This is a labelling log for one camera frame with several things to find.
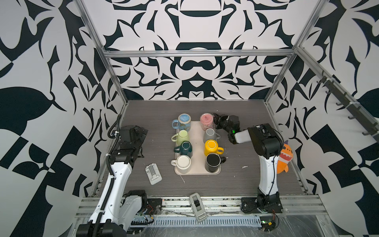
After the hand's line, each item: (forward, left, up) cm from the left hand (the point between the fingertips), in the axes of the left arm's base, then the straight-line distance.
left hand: (141, 130), depth 78 cm
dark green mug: (-6, -23, -10) cm, 26 cm away
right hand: (+19, -41, -9) cm, 47 cm away
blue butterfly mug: (+12, -22, -10) cm, 27 cm away
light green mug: (+3, -21, -11) cm, 24 cm away
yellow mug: (-5, -38, -11) cm, 40 cm away
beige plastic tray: (-7, -30, -21) cm, 38 cm away
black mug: (-13, -38, -12) cm, 42 cm away
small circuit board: (-40, -61, -22) cm, 77 cm away
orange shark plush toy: (-11, -78, -13) cm, 80 cm away
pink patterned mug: (+12, -37, -9) cm, 40 cm away
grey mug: (+3, -38, -11) cm, 40 cm away
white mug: (-13, -21, -14) cm, 28 cm away
